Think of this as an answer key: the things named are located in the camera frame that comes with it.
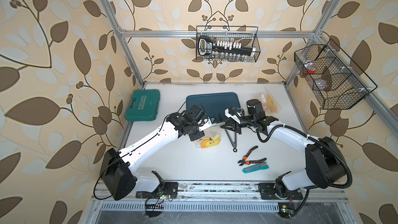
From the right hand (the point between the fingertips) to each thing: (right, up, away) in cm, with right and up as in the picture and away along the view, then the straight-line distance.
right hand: (221, 123), depth 81 cm
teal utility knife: (+21, -23, 0) cm, 31 cm away
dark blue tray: (-2, +8, +24) cm, 26 cm away
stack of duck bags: (-8, -12, +6) cm, 15 cm away
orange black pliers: (+13, -21, +2) cm, 24 cm away
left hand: (-13, -1, -2) cm, 13 cm away
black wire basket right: (+55, +22, -6) cm, 60 cm away
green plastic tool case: (-50, +8, +21) cm, 54 cm away
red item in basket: (+48, +27, +1) cm, 56 cm away
